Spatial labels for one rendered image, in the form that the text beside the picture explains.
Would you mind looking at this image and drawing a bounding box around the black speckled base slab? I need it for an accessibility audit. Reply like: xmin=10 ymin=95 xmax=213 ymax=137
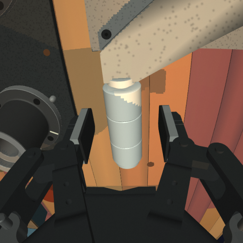
xmin=0 ymin=0 xmax=79 ymax=152

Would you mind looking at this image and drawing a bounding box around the grey bolted round flange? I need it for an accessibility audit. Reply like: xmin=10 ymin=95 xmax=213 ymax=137
xmin=0 ymin=0 xmax=10 ymax=18

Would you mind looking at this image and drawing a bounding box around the pale grey grooved cylinder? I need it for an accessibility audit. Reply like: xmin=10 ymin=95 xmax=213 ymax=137
xmin=102 ymin=77 xmax=143 ymax=170

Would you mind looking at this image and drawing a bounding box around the light grey metal ring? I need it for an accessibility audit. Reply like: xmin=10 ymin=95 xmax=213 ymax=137
xmin=0 ymin=131 xmax=27 ymax=170

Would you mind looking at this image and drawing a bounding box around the dark grey flanged ring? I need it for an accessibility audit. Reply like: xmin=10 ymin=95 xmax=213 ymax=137
xmin=0 ymin=85 xmax=62 ymax=151

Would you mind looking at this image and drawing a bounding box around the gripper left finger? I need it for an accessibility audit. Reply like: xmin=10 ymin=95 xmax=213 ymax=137
xmin=0 ymin=108 xmax=96 ymax=228

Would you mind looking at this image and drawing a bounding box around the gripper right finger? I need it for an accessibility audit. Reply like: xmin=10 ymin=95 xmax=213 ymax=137
xmin=148 ymin=105 xmax=243 ymax=225

